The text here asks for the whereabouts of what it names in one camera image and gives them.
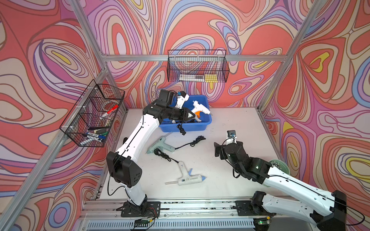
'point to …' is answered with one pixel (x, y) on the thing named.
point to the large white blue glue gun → (186, 178)
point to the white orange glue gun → (198, 108)
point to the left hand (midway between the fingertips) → (194, 115)
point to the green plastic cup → (280, 164)
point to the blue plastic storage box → (191, 125)
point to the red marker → (112, 109)
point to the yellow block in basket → (211, 78)
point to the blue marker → (97, 135)
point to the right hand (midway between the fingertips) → (224, 146)
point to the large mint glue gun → (161, 143)
